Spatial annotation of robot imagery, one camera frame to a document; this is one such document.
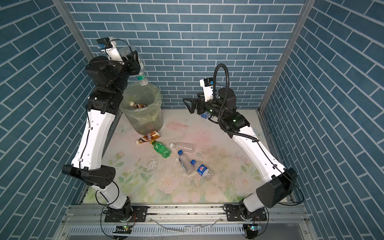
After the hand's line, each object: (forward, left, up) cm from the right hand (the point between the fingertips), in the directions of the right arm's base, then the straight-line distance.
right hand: (188, 95), depth 66 cm
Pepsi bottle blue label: (-18, -8, -38) cm, 43 cm away
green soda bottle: (-7, +18, -41) cm, 46 cm away
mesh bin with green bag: (+4, +29, -24) cm, 38 cm away
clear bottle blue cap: (-15, +2, -40) cm, 43 cm away
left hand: (+6, +23, +16) cm, 29 cm away
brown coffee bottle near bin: (+3, +28, -38) cm, 47 cm away
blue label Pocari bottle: (+25, -7, -39) cm, 47 cm away
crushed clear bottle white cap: (+1, +7, -46) cm, 46 cm away
